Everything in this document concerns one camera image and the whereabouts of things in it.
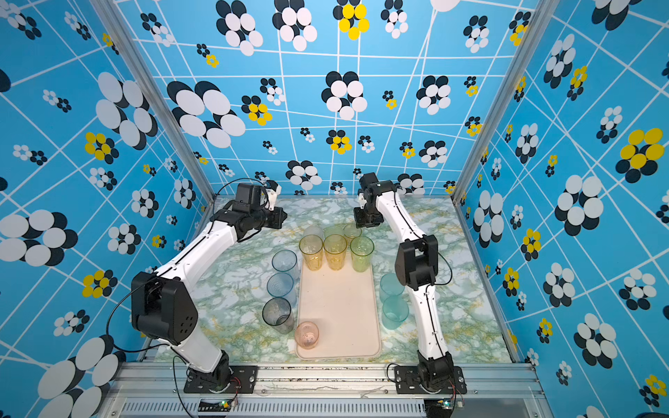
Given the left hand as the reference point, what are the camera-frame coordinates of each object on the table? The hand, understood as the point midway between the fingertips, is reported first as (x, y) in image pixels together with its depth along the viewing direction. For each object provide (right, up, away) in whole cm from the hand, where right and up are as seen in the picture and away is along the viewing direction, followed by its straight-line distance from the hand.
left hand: (288, 211), depth 88 cm
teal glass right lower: (+36, -33, -3) cm, 49 cm away
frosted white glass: (+8, -7, +14) cm, 17 cm away
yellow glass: (+16, -12, +3) cm, 21 cm away
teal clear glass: (-1, -17, -1) cm, 17 cm away
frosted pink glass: (+8, -39, -7) cm, 40 cm away
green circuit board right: (+45, -54, -18) cm, 72 cm away
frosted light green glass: (+15, -6, +10) cm, 20 cm away
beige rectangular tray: (+19, -32, -1) cm, 37 cm away
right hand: (+28, -4, +11) cm, 30 cm away
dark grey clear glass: (-2, -32, -7) cm, 33 cm away
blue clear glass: (-2, -25, -1) cm, 25 cm away
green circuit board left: (-14, -54, -17) cm, 58 cm away
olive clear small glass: (+22, -7, +18) cm, 30 cm away
